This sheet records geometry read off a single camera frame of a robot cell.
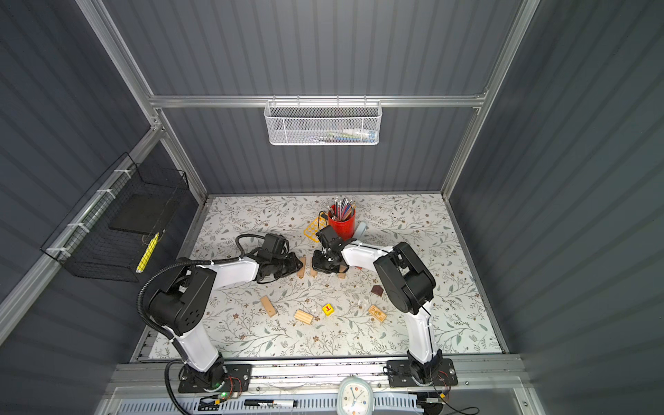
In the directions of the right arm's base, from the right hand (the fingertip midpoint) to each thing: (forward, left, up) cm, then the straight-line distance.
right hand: (315, 268), depth 96 cm
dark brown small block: (-9, -22, 0) cm, 24 cm away
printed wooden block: (-17, -22, 0) cm, 27 cm away
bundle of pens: (+19, -10, +12) cm, 24 cm away
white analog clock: (-40, -13, +2) cm, 42 cm away
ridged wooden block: (-18, +3, 0) cm, 18 cm away
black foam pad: (+2, +49, +31) cm, 58 cm away
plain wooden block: (-2, -10, 0) cm, 10 cm away
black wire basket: (-5, +55, +29) cm, 63 cm away
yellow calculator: (+23, 0, -2) cm, 23 cm away
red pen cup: (+12, -11, +8) cm, 19 cm away
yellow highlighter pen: (-13, +42, +28) cm, 52 cm away
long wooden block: (-14, +15, 0) cm, 21 cm away
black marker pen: (-41, +9, +1) cm, 42 cm away
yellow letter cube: (-16, -5, +1) cm, 17 cm away
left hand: (+1, +5, +1) cm, 5 cm away
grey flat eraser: (+16, -18, +2) cm, 24 cm away
